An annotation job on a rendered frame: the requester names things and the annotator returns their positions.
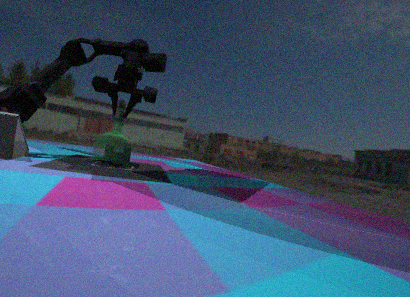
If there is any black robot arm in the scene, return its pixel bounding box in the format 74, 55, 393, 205
0, 37, 167, 123

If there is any green glass bottle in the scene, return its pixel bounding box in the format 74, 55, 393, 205
91, 109, 131, 168

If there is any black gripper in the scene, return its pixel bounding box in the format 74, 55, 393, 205
92, 76, 157, 118

